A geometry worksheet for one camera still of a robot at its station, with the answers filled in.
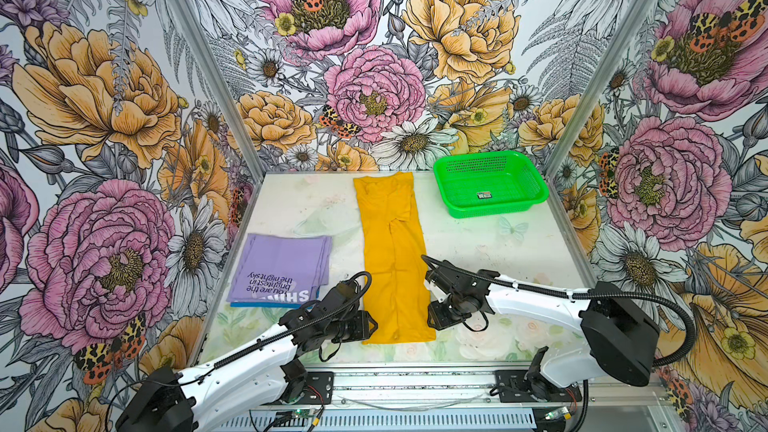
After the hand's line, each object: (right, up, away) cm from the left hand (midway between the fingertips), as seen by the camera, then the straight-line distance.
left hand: (368, 336), depth 80 cm
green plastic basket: (+45, +43, +40) cm, 74 cm away
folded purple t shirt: (-28, +15, +12) cm, 34 cm away
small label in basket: (+41, +38, +35) cm, 66 cm away
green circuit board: (-15, -14, -9) cm, 22 cm away
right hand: (+19, +1, +1) cm, 19 cm away
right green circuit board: (+45, -14, -9) cm, 48 cm away
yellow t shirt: (+7, +9, +11) cm, 16 cm away
